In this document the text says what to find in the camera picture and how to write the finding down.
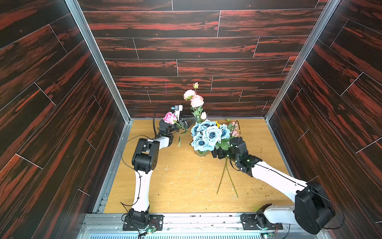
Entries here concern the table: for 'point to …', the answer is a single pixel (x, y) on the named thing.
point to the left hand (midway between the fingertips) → (196, 120)
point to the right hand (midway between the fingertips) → (218, 143)
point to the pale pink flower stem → (235, 126)
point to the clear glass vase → (202, 154)
